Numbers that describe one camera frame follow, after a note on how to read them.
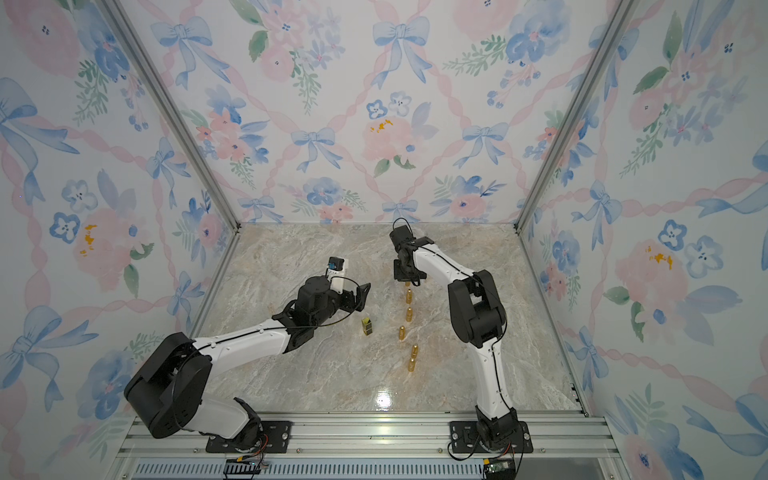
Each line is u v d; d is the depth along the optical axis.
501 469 0.73
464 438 0.73
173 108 0.86
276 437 0.74
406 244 0.75
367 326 0.88
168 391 0.43
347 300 0.76
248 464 0.72
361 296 0.78
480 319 0.57
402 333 0.88
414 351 0.90
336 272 0.73
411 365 0.83
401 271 0.89
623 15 0.69
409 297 0.96
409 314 0.93
